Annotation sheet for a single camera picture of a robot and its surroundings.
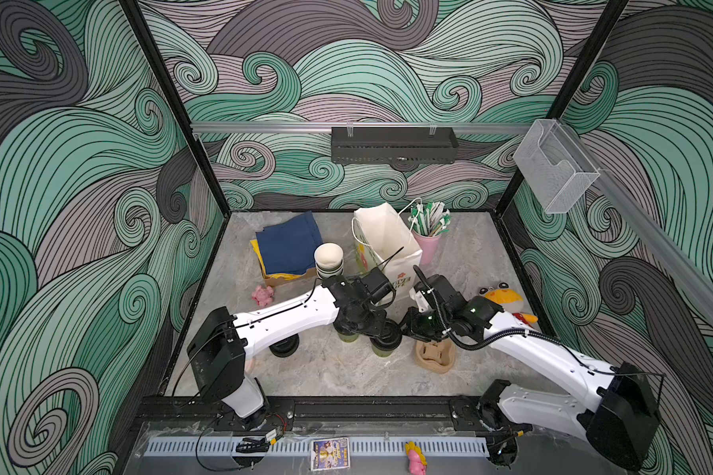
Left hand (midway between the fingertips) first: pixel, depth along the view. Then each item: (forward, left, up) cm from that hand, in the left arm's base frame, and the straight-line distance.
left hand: (379, 330), depth 76 cm
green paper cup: (-4, -1, -8) cm, 8 cm away
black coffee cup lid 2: (-1, +26, -10) cm, 28 cm away
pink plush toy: (+14, +36, -9) cm, 40 cm away
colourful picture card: (-26, +12, -10) cm, 30 cm away
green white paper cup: (+1, +8, -8) cm, 12 cm away
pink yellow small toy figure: (-27, -8, -8) cm, 29 cm away
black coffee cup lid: (-2, -2, 0) cm, 3 cm away
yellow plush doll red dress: (+11, -40, -3) cm, 41 cm away
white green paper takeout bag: (+35, -3, -5) cm, 35 cm away
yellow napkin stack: (+20, +33, -6) cm, 39 cm away
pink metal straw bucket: (+29, -17, 0) cm, 34 cm away
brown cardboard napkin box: (+20, +31, -10) cm, 38 cm away
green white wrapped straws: (+36, -18, +5) cm, 40 cm away
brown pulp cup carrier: (-4, -17, -8) cm, 19 cm away
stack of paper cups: (+22, +15, +1) cm, 26 cm away
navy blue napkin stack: (+34, +30, -9) cm, 46 cm away
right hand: (0, -5, -1) cm, 5 cm away
